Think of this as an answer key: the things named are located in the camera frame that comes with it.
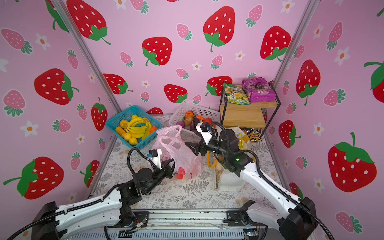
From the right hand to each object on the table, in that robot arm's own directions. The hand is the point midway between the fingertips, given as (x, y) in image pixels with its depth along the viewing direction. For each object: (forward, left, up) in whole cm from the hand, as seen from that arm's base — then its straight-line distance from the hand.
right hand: (189, 137), depth 67 cm
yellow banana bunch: (+27, +46, -29) cm, 61 cm away
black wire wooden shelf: (+44, -42, -24) cm, 65 cm away
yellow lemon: (+13, +43, -27) cm, 53 cm away
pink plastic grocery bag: (-6, +1, -15) cm, 16 cm away
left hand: (-7, +5, -10) cm, 13 cm away
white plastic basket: (+44, 0, -27) cm, 51 cm away
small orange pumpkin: (+42, +9, -26) cm, 50 cm away
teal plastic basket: (+24, +62, -25) cm, 71 cm away
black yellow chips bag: (+26, -38, -24) cm, 52 cm away
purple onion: (+33, +13, -27) cm, 45 cm away
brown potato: (+35, +9, -26) cm, 45 cm away
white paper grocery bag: (-10, -22, -22) cm, 33 cm away
